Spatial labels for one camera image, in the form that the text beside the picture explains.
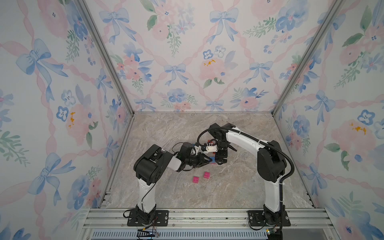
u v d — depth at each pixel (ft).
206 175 2.88
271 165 1.70
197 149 2.95
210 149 2.74
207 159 2.95
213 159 2.74
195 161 2.75
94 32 2.51
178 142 3.39
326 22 2.41
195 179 2.80
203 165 2.82
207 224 2.40
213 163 2.96
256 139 1.86
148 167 1.74
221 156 2.66
